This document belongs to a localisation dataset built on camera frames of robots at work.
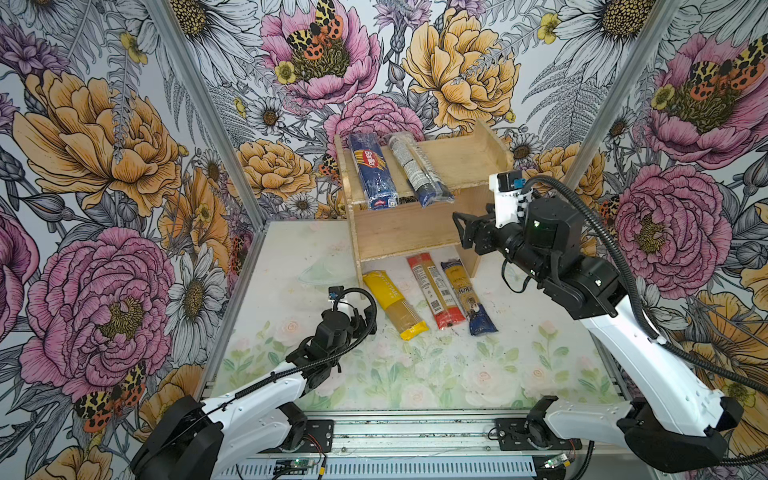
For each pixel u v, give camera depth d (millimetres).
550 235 412
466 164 795
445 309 941
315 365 570
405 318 917
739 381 365
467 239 542
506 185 477
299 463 713
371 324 795
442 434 761
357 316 674
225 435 429
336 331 620
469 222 514
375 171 677
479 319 916
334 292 723
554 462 715
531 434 674
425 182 676
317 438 735
